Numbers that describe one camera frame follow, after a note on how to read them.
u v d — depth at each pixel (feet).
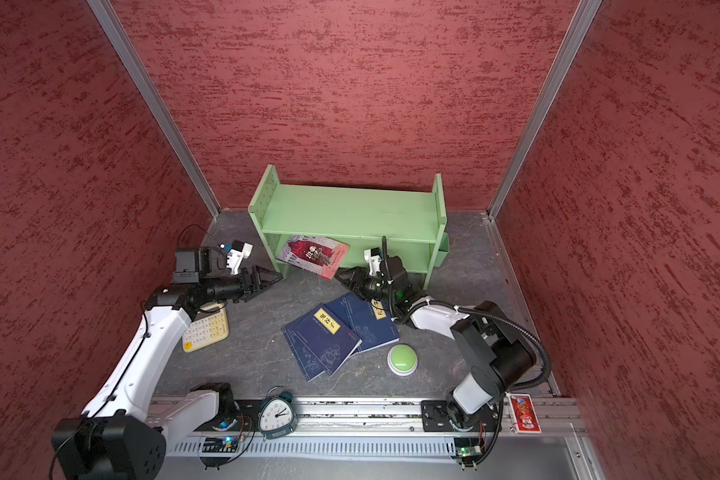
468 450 2.30
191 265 1.93
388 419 2.47
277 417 2.32
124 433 1.23
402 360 2.71
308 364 2.70
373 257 2.66
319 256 2.98
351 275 2.52
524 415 2.41
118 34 2.43
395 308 2.23
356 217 2.74
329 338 2.79
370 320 2.95
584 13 2.33
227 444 2.31
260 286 2.17
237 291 2.15
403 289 2.28
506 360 1.47
